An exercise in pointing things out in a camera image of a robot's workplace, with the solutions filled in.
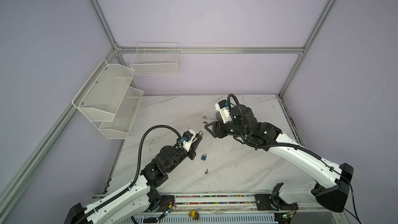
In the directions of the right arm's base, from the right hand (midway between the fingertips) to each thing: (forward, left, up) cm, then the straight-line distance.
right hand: (207, 125), depth 67 cm
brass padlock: (-2, +3, -5) cm, 7 cm away
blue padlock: (-2, +2, -29) cm, 30 cm away
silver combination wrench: (+27, +2, -30) cm, 40 cm away
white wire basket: (+47, +33, +4) cm, 58 cm away
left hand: (-2, +4, -7) cm, 8 cm away
